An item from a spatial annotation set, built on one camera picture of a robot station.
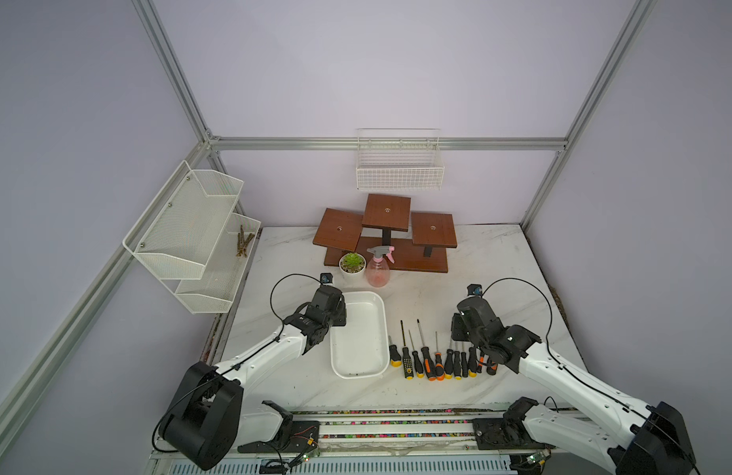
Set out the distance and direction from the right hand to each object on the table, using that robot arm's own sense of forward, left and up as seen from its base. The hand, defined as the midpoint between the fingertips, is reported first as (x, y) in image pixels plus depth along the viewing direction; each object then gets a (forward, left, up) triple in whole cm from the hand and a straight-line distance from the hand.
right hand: (461, 324), depth 84 cm
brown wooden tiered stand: (+28, +9, +5) cm, 30 cm away
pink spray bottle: (+22, +23, -1) cm, 32 cm away
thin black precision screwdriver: (-8, +13, -9) cm, 17 cm away
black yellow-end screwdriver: (-9, +1, -8) cm, 12 cm away
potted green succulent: (+22, +32, 0) cm, 39 cm away
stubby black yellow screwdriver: (-6, +19, -8) cm, 21 cm away
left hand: (+6, +37, -1) cm, 38 cm away
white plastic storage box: (-3, +30, -10) cm, 31 cm away
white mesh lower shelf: (+17, +72, +6) cm, 74 cm away
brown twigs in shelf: (+29, +69, +6) cm, 75 cm away
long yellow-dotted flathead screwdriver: (-9, +16, -8) cm, 20 cm away
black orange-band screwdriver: (-9, +7, -8) cm, 14 cm away
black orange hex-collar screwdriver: (-10, +10, -7) cm, 16 cm away
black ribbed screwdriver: (-9, +4, -8) cm, 13 cm away
